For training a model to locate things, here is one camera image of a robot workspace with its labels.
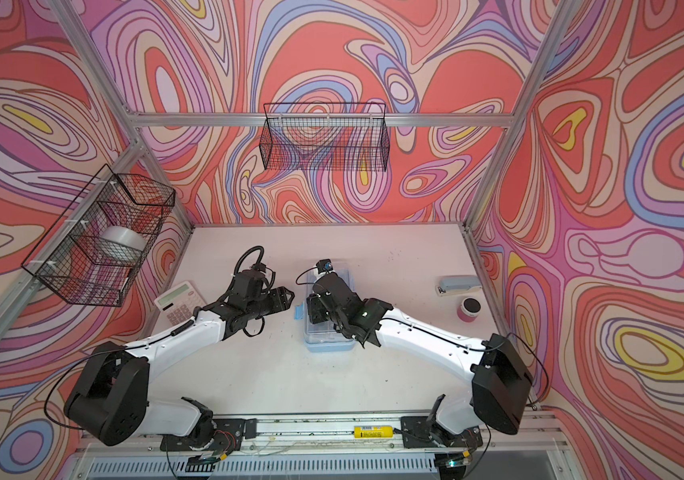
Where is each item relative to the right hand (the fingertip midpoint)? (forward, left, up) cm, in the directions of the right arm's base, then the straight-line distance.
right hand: (315, 305), depth 79 cm
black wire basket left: (+7, +51, +18) cm, 54 cm away
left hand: (+8, +8, -6) cm, 13 cm away
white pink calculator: (+10, +46, -14) cm, 49 cm away
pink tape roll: (+4, -46, -12) cm, 48 cm away
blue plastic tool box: (-5, -2, -9) cm, 10 cm away
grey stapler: (+14, -45, -13) cm, 49 cm away
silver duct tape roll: (+8, +45, +18) cm, 49 cm away
